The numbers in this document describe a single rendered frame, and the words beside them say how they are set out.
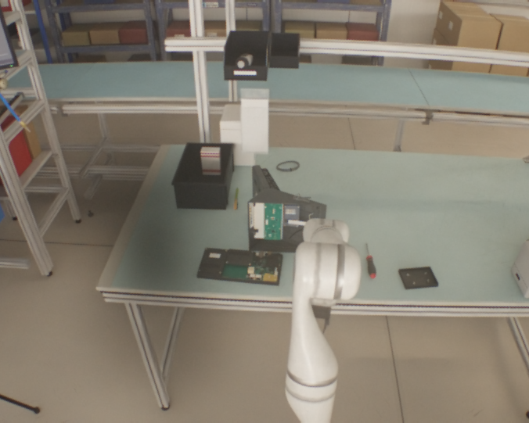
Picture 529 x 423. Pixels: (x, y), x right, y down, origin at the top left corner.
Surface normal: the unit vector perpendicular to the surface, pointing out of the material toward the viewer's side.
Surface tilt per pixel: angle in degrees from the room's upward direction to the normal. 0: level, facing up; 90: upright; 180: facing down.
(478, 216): 0
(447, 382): 0
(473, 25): 90
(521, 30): 90
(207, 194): 90
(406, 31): 90
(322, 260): 24
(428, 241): 0
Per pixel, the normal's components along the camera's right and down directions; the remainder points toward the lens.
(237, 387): 0.00, -0.78
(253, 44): -0.06, 0.66
